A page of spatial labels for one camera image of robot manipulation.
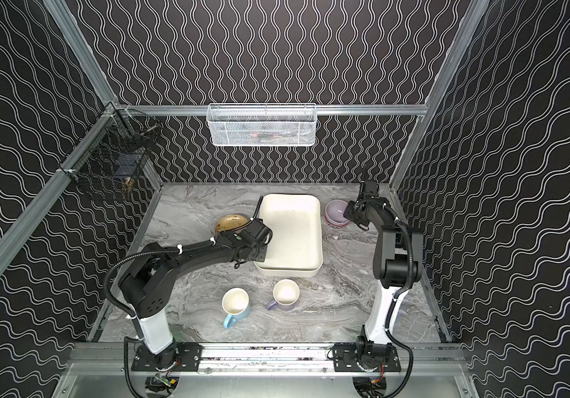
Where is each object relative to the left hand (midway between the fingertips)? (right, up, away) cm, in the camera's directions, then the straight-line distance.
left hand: (261, 248), depth 93 cm
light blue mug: (-8, -17, -9) cm, 21 cm away
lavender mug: (+9, -15, -6) cm, 19 cm away
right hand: (+37, +13, +8) cm, 40 cm away
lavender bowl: (+30, +13, +14) cm, 36 cm away
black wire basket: (-58, +37, +7) cm, 69 cm away
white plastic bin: (+13, 0, +4) cm, 13 cm away
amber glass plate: (-14, +10, +10) cm, 20 cm away
